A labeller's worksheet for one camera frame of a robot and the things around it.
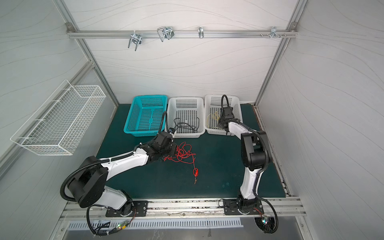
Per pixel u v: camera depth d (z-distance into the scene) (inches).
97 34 30.6
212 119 43.6
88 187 16.7
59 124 27.1
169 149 30.3
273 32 30.1
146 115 45.0
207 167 35.2
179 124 42.4
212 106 46.7
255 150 20.5
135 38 31.0
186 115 45.1
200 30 28.2
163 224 27.7
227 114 31.5
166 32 30.1
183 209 29.5
